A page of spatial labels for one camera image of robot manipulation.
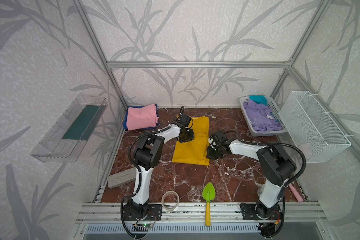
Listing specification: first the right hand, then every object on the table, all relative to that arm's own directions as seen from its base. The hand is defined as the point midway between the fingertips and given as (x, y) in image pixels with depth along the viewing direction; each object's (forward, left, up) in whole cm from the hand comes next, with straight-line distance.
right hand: (206, 152), depth 94 cm
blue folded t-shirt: (+26, +58, +3) cm, 63 cm away
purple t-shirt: (+27, -42, +2) cm, 50 cm away
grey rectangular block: (-17, +48, +2) cm, 51 cm away
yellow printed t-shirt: (0, +8, 0) cm, 8 cm away
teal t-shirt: (+40, -43, +8) cm, 59 cm away
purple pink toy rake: (-27, -47, 0) cm, 54 cm away
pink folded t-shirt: (+29, +43, +1) cm, 52 cm away
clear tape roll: (-29, +24, 0) cm, 38 cm away
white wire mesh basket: (-9, -44, +33) cm, 56 cm away
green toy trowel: (-24, 0, +2) cm, 24 cm away
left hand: (+13, +7, +2) cm, 15 cm away
